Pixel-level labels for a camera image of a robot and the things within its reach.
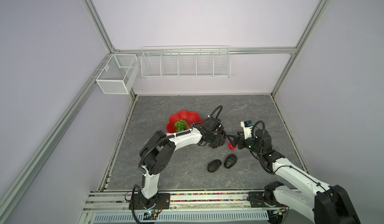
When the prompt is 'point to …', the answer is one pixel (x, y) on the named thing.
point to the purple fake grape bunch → (222, 131)
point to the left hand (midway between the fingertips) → (218, 141)
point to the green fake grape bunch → (181, 125)
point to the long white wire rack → (186, 61)
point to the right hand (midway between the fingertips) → (233, 135)
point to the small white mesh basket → (119, 74)
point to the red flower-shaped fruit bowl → (191, 118)
